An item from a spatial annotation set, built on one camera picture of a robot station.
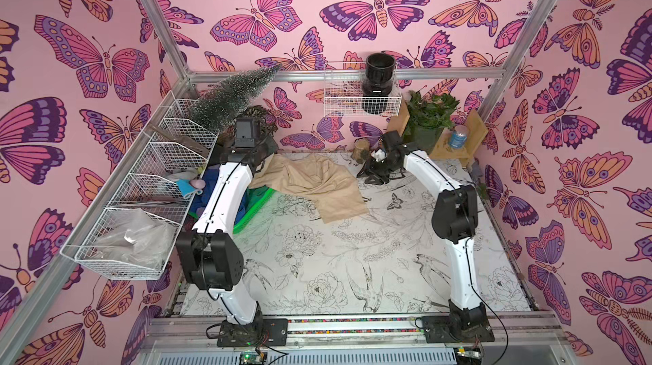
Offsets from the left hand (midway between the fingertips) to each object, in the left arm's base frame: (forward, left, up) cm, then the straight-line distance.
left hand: (276, 139), depth 85 cm
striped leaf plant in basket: (+26, +10, -14) cm, 31 cm away
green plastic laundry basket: (-13, +10, -19) cm, 25 cm away
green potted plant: (+13, -55, -1) cm, 56 cm away
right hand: (-3, -28, -17) cm, 33 cm away
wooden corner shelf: (+12, -44, -2) cm, 46 cm away
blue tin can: (+18, -72, -15) cm, 76 cm away
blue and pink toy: (-23, +19, +3) cm, 30 cm away
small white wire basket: (+27, -23, 0) cm, 36 cm away
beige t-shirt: (+4, -11, -28) cm, 30 cm away
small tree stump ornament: (+17, -32, -22) cm, 42 cm away
